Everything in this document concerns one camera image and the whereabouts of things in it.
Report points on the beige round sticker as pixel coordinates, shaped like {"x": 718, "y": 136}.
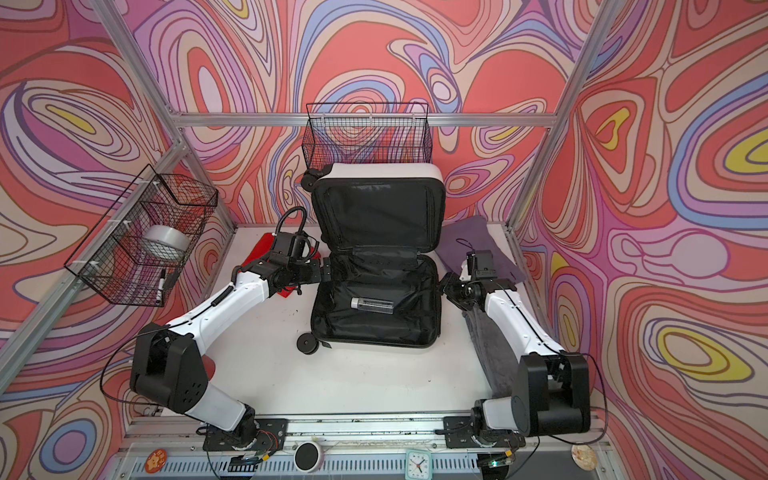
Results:
{"x": 585, "y": 457}

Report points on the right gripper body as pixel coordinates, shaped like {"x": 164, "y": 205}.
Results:
{"x": 458, "y": 290}

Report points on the red folded t-shirt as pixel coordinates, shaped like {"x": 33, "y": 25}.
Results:
{"x": 261, "y": 248}

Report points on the black wire basket left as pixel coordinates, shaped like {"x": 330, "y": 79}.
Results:
{"x": 115, "y": 266}

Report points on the silver tape roll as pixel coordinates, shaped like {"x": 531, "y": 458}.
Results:
{"x": 165, "y": 243}

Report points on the small teal clock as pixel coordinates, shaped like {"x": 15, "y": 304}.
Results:
{"x": 418, "y": 465}

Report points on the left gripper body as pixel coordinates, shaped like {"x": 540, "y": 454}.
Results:
{"x": 306, "y": 273}

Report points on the red round sticker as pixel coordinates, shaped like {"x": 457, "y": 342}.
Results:
{"x": 155, "y": 461}

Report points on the black wire basket back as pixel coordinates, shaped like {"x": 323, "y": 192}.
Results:
{"x": 366, "y": 132}

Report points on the purple trousers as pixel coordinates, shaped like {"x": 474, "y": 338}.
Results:
{"x": 459, "y": 238}

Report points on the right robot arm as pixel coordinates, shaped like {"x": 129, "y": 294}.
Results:
{"x": 550, "y": 393}

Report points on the open black white suitcase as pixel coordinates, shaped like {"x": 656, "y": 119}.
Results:
{"x": 380, "y": 223}

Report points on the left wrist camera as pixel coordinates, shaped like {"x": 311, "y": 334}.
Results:
{"x": 294, "y": 246}

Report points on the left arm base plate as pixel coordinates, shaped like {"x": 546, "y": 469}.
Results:
{"x": 266, "y": 435}

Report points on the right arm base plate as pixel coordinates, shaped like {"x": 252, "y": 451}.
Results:
{"x": 465, "y": 432}

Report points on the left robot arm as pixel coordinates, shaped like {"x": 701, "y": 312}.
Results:
{"x": 168, "y": 366}

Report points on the black wire basket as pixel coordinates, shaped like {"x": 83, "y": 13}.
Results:
{"x": 366, "y": 132}
{"x": 115, "y": 266}

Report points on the black marker pen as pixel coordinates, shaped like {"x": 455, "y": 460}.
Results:
{"x": 160, "y": 287}

